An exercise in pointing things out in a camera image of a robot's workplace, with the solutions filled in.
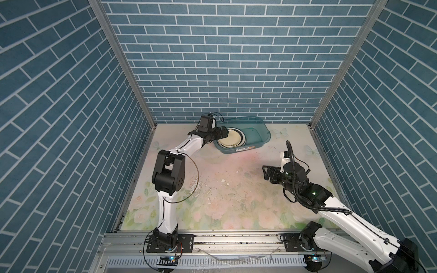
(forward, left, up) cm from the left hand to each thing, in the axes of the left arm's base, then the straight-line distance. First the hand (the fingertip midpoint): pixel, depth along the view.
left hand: (226, 132), depth 98 cm
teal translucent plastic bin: (+11, -13, -12) cm, 21 cm away
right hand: (-26, -21, +4) cm, 34 cm away
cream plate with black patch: (+2, -6, -8) cm, 10 cm away
